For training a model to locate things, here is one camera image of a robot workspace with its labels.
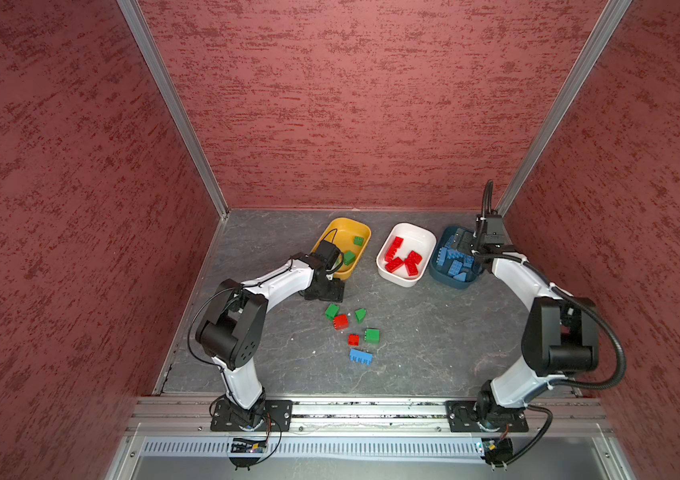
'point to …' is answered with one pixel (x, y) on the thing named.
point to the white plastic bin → (405, 253)
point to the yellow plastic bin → (352, 237)
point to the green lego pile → (332, 311)
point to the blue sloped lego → (461, 276)
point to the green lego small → (360, 315)
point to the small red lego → (353, 340)
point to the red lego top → (413, 253)
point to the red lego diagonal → (392, 250)
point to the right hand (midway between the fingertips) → (466, 244)
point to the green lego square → (373, 336)
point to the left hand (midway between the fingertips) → (330, 300)
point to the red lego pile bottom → (341, 322)
